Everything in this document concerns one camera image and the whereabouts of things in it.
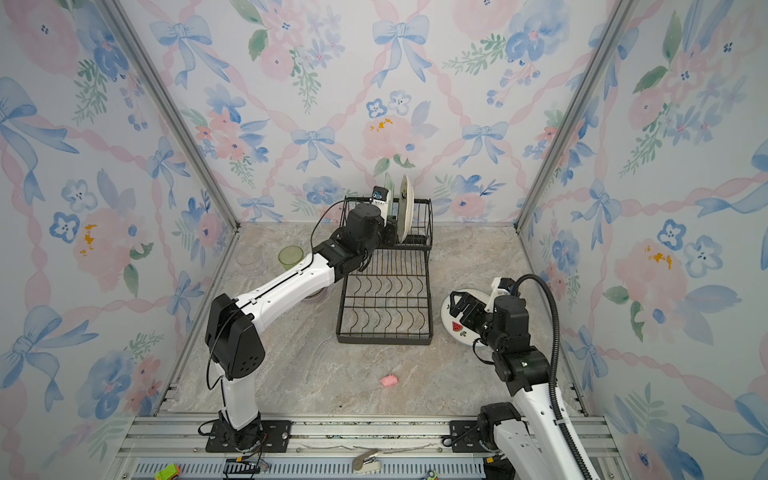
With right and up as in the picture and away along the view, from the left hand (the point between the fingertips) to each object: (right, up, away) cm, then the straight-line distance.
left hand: (394, 213), depth 80 cm
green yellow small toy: (-51, -60, -13) cm, 80 cm away
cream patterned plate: (+3, 0, -5) cm, 6 cm away
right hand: (+17, -23, -4) cm, 29 cm away
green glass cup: (-38, -11, +31) cm, 50 cm away
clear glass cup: (-51, -12, +26) cm, 59 cm away
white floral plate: (+19, -33, +12) cm, 40 cm away
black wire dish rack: (-1, -27, +18) cm, 32 cm away
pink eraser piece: (-1, -46, +1) cm, 46 cm away
